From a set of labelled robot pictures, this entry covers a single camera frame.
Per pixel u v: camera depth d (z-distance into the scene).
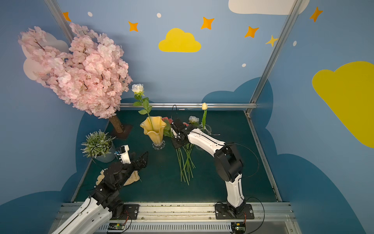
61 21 0.73
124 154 0.67
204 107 0.88
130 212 0.74
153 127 0.91
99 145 0.81
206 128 0.91
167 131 0.96
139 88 0.81
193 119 1.10
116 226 0.72
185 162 0.90
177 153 0.96
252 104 1.15
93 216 0.53
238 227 0.73
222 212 0.74
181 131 0.68
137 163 0.68
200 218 0.74
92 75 0.57
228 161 0.50
